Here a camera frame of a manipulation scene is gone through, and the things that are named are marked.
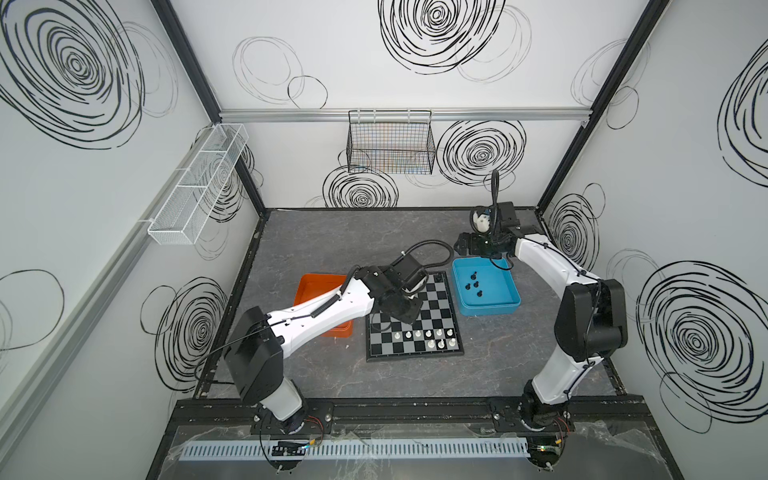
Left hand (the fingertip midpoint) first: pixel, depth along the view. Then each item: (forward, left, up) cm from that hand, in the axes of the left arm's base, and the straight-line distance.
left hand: (417, 313), depth 78 cm
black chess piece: (+17, -21, -13) cm, 30 cm away
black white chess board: (-1, -6, -11) cm, 13 cm away
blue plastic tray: (+17, -24, -14) cm, 33 cm away
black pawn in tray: (+20, -20, -12) cm, 31 cm away
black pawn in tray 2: (+15, -18, -12) cm, 26 cm away
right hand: (+23, -15, +1) cm, 27 cm away
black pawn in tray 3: (+14, -22, -13) cm, 29 cm away
